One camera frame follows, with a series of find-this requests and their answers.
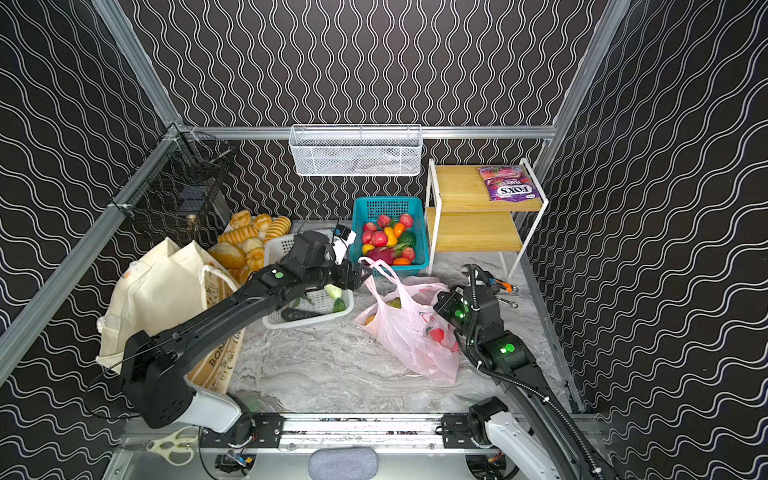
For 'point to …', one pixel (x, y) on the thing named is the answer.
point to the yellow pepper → (391, 239)
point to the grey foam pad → (343, 463)
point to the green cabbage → (396, 303)
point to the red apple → (379, 238)
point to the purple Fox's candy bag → (510, 183)
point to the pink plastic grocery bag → (402, 318)
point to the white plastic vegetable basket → (308, 308)
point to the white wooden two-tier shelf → (461, 218)
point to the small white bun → (251, 243)
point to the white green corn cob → (333, 291)
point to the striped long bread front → (280, 226)
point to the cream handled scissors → (179, 447)
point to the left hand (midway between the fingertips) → (370, 268)
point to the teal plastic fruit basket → (367, 210)
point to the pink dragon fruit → (387, 254)
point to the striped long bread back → (236, 235)
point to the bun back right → (263, 222)
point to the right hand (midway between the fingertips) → (438, 293)
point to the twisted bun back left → (240, 219)
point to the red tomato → (437, 334)
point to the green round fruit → (407, 237)
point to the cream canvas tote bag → (163, 288)
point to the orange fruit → (398, 229)
